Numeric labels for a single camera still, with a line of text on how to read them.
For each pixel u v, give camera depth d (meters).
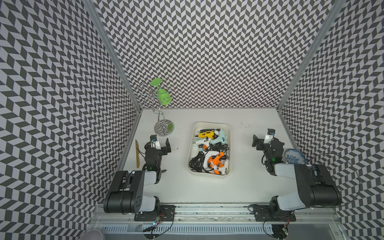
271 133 0.77
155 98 0.83
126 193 0.43
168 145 0.83
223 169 0.84
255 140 0.86
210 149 0.91
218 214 0.75
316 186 0.45
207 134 0.97
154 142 0.75
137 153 0.94
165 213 0.72
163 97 0.91
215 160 0.86
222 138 0.94
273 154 0.69
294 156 0.91
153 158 0.67
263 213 0.74
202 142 0.94
